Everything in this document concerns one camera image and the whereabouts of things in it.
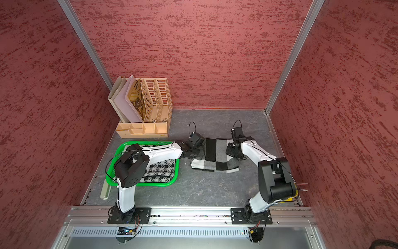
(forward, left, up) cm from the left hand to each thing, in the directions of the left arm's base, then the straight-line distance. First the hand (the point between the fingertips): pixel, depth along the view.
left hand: (202, 154), depth 93 cm
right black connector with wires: (-39, -26, -4) cm, 47 cm away
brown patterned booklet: (+33, +44, +17) cm, 58 cm away
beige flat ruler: (-22, +51, 0) cm, 55 cm away
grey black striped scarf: (-2, -8, -1) cm, 9 cm away
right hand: (-1, -17, 0) cm, 17 cm away
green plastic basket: (-17, +47, +6) cm, 50 cm away
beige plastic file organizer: (+44, +35, +9) cm, 57 cm away
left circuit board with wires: (-39, +38, -5) cm, 54 cm away
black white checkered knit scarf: (-14, +22, +6) cm, 27 cm away
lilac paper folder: (+21, +47, +21) cm, 56 cm away
